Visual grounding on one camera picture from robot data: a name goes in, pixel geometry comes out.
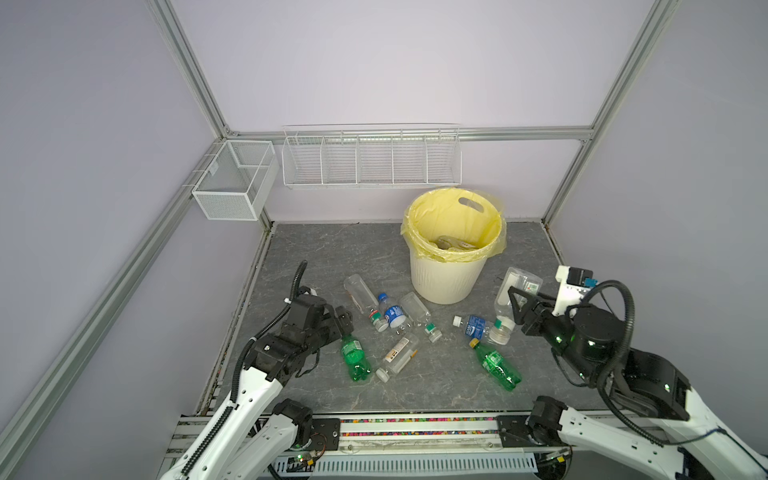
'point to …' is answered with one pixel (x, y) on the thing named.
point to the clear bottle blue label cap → (393, 314)
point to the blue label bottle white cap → (474, 326)
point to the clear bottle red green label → (365, 301)
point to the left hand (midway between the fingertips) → (338, 326)
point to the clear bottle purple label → (448, 243)
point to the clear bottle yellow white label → (399, 357)
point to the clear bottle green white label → (505, 312)
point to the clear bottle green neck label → (418, 313)
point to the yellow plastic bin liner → (456, 225)
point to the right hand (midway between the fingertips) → (519, 294)
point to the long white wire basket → (372, 155)
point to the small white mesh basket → (237, 181)
